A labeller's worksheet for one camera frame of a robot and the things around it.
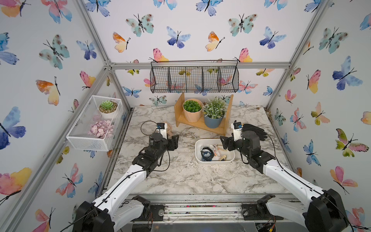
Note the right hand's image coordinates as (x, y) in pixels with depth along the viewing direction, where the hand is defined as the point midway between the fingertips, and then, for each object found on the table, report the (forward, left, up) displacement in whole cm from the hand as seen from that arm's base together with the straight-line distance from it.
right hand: (227, 134), depth 81 cm
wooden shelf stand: (+21, +30, -12) cm, 38 cm away
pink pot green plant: (+20, +20, -1) cm, 28 cm away
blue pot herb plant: (+15, +7, +3) cm, 17 cm away
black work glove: (+16, -28, -19) cm, 38 cm away
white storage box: (-2, +7, -16) cm, 18 cm away
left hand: (-3, +29, +1) cm, 29 cm away
